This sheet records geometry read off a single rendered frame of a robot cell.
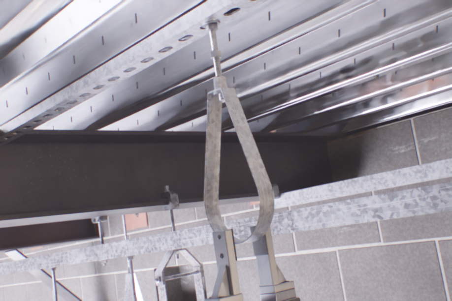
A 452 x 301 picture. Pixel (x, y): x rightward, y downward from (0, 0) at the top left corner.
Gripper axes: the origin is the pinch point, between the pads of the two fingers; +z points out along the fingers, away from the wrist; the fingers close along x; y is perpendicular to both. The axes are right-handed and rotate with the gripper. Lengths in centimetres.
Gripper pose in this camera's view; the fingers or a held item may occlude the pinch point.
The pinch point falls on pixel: (243, 242)
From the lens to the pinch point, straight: 78.4
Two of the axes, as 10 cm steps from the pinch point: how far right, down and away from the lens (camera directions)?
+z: -1.5, -9.8, 1.3
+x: 7.3, -0.2, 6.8
